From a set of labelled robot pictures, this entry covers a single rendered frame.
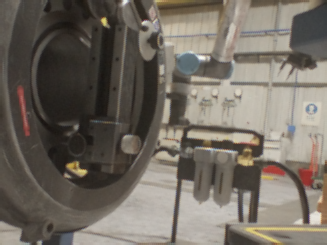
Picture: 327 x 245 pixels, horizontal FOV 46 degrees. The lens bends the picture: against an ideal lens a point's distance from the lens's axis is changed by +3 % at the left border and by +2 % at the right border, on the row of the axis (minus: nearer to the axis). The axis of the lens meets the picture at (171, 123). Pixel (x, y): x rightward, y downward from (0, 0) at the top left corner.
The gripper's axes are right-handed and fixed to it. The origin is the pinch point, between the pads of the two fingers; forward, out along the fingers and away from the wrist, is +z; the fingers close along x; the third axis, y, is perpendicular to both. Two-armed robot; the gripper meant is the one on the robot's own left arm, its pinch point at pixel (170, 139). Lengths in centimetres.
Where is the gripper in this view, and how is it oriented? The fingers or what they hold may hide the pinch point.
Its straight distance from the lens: 165.6
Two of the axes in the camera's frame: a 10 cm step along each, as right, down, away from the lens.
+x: -6.1, -0.3, 7.9
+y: 7.9, 1.2, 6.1
